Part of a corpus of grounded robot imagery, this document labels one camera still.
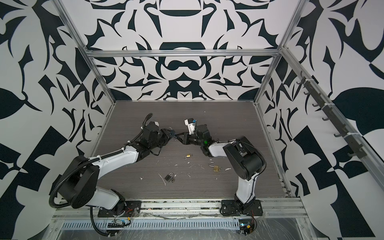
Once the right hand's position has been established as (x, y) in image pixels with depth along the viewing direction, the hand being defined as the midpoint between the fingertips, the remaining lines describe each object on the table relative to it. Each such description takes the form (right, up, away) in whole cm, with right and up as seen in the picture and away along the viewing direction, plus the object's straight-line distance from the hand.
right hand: (175, 136), depth 87 cm
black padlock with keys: (-3, -23, -2) cm, 23 cm away
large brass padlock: (+23, -18, 0) cm, 29 cm away
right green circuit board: (+35, -40, -15) cm, 56 cm away
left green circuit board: (-25, -39, -15) cm, 49 cm away
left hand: (0, +4, -1) cm, 4 cm away
